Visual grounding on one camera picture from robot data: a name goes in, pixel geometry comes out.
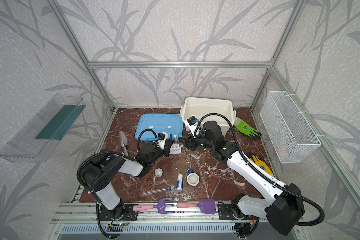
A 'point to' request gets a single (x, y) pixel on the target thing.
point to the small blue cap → (190, 170)
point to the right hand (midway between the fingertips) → (183, 130)
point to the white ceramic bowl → (193, 179)
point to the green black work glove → (241, 126)
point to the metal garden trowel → (124, 141)
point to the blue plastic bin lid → (172, 123)
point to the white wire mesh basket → (290, 134)
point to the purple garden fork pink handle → (160, 206)
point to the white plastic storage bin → (198, 107)
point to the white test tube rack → (175, 149)
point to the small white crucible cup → (158, 172)
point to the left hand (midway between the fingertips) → (175, 136)
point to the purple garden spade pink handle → (207, 206)
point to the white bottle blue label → (180, 182)
